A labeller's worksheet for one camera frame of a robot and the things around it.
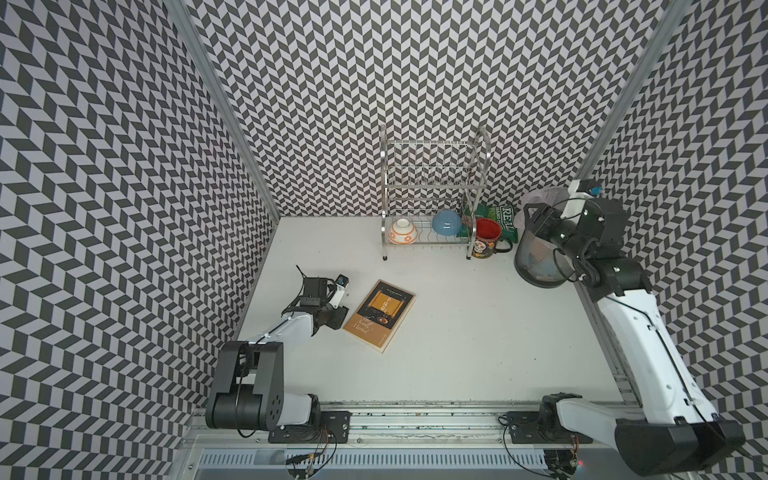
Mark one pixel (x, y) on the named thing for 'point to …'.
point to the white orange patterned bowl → (403, 232)
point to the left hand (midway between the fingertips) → (333, 309)
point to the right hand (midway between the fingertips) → (535, 215)
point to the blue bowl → (447, 222)
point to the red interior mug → (487, 239)
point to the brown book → (379, 315)
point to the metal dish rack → (431, 190)
